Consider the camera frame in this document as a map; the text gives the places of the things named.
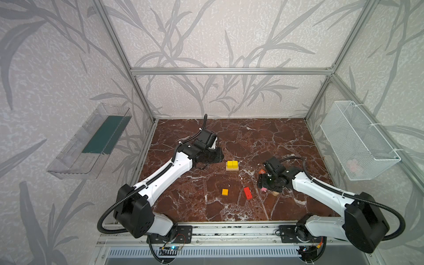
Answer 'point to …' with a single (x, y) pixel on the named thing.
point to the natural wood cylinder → (275, 193)
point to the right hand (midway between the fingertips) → (261, 179)
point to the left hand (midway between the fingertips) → (225, 152)
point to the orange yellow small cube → (224, 191)
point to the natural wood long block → (232, 169)
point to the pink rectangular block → (263, 189)
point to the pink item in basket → (354, 165)
